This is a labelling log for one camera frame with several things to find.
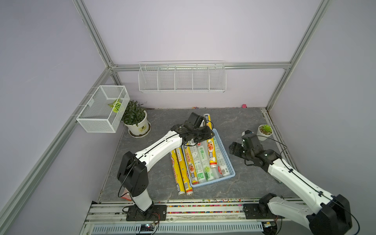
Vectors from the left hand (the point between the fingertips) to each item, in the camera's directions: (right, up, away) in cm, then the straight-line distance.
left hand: (213, 136), depth 79 cm
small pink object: (+33, +22, +45) cm, 60 cm away
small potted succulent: (+37, +2, +17) cm, 41 cm away
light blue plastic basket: (+3, -21, +4) cm, 21 cm away
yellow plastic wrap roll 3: (-20, -22, +5) cm, 30 cm away
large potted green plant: (-49, +10, +15) cm, 52 cm away
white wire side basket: (-62, +13, +3) cm, 63 cm away
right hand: (+12, -7, +4) cm, 14 cm away
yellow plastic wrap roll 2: (-1, -4, -3) cm, 6 cm away
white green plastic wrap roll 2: (-5, -10, +13) cm, 17 cm away
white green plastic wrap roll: (-7, -20, +6) cm, 22 cm away
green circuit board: (-34, -45, -7) cm, 56 cm away
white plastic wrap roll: (+6, -15, +8) cm, 18 cm away
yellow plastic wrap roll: (-12, -18, +8) cm, 23 cm away
